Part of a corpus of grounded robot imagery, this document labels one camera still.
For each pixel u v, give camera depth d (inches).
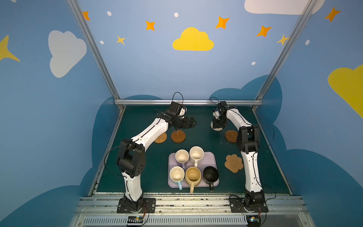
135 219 28.7
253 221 28.9
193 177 32.4
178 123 29.6
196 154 36.6
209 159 36.3
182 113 32.4
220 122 37.7
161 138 39.9
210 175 33.1
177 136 40.3
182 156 35.7
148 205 28.9
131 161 19.2
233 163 35.9
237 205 29.3
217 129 42.4
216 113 39.5
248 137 27.1
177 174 33.0
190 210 29.0
